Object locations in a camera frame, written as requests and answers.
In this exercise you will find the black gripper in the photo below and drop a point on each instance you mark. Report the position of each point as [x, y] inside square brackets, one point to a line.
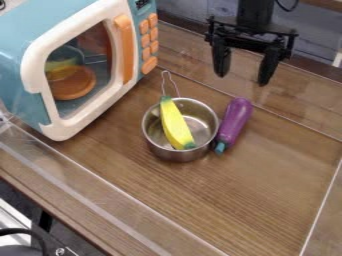
[272, 40]

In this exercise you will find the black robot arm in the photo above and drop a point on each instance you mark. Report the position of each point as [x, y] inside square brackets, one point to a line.
[256, 13]

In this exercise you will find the purple toy eggplant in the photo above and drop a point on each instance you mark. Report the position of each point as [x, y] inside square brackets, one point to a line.
[237, 115]

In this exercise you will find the silver metal pot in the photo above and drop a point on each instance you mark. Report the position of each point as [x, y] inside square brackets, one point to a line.
[200, 117]

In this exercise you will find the yellow toy banana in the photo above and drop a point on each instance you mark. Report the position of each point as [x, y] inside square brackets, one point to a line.
[176, 128]

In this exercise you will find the blue toy microwave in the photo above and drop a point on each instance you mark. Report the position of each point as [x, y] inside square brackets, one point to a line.
[109, 35]

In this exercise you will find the orange plate inside microwave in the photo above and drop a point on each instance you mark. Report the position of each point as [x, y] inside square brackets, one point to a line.
[71, 82]

